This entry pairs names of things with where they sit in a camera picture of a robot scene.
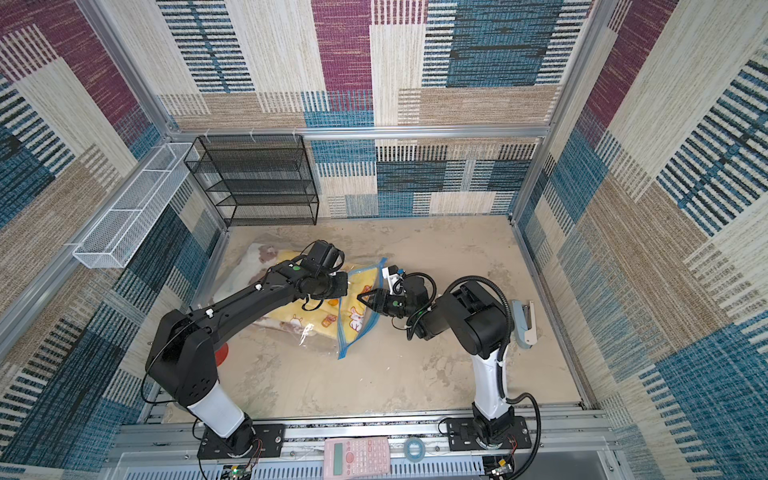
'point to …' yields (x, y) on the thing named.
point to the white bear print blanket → (248, 269)
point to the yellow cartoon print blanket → (344, 319)
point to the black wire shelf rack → (256, 180)
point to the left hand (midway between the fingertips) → (347, 287)
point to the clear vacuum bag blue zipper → (329, 345)
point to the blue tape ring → (422, 450)
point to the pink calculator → (356, 458)
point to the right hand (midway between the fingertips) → (364, 301)
